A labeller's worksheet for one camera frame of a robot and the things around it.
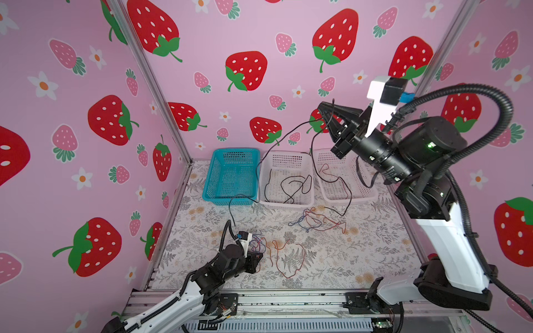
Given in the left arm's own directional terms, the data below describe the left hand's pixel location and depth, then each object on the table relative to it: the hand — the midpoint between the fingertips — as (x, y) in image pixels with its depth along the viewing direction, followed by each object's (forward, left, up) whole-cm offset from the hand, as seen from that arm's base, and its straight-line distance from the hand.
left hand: (263, 255), depth 80 cm
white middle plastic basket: (+52, -10, -1) cm, 53 cm away
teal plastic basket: (+46, +19, -6) cm, 50 cm away
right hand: (+8, -13, +60) cm, 62 cm away
